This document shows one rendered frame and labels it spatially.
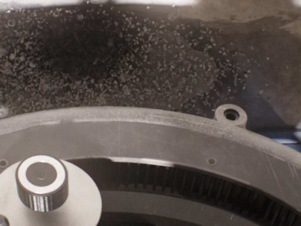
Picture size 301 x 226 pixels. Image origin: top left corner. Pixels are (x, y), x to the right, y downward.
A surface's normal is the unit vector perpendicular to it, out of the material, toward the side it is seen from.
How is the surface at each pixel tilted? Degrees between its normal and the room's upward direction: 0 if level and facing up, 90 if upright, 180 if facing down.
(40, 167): 90
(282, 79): 0
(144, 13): 0
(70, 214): 90
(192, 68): 0
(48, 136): 90
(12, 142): 90
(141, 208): 40
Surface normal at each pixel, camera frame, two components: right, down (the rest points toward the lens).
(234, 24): 0.09, 0.72
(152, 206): 0.00, 0.11
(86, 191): 0.10, -0.70
